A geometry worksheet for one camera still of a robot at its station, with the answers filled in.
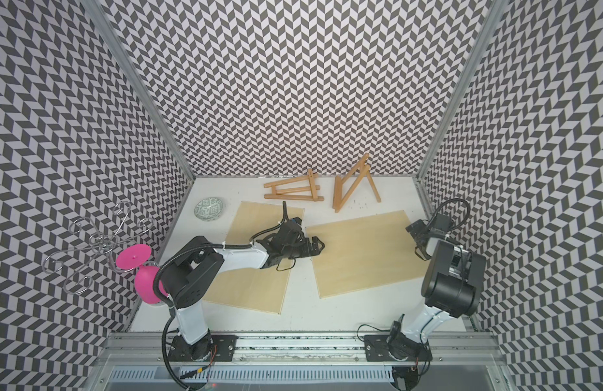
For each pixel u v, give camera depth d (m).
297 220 0.87
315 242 0.83
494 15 0.67
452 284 0.50
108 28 0.74
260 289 0.84
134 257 0.59
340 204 1.01
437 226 0.74
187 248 0.52
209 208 1.05
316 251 0.82
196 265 0.54
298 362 0.72
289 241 0.74
